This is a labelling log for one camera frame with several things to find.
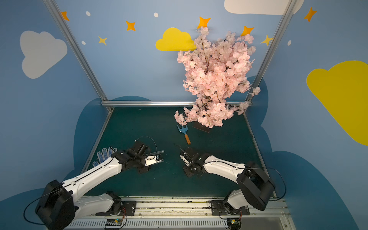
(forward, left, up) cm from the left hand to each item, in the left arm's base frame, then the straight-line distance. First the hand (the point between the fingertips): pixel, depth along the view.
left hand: (150, 160), depth 84 cm
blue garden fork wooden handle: (+28, -20, -7) cm, 36 cm away
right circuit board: (-29, -48, -9) cm, 57 cm away
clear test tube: (+9, -1, -7) cm, 11 cm away
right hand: (-3, -24, -5) cm, 25 cm away
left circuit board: (-30, +15, -10) cm, 35 cm away
